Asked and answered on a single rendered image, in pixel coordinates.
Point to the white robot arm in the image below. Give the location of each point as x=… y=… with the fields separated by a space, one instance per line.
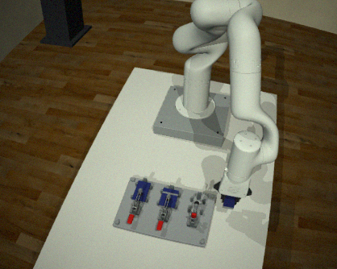
x=243 y=35

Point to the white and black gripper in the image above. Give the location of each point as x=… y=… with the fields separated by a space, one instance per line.
x=232 y=188

